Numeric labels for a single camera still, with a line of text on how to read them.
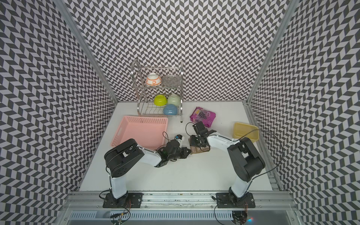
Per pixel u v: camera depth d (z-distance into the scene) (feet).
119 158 1.65
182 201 2.43
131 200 2.37
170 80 3.25
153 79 2.94
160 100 3.67
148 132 3.15
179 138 2.80
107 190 2.29
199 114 3.43
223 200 2.38
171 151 2.37
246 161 1.52
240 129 3.32
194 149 2.96
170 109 3.45
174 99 3.67
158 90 2.07
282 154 2.58
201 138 2.54
